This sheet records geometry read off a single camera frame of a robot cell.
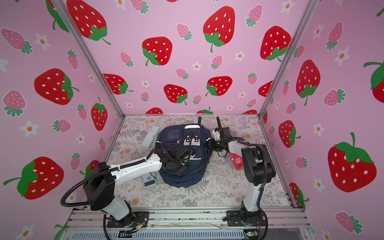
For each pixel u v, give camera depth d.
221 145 0.80
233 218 0.73
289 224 0.73
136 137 1.07
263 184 0.54
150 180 0.86
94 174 0.45
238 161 0.95
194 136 1.01
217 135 0.92
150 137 1.05
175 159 0.63
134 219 0.73
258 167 0.52
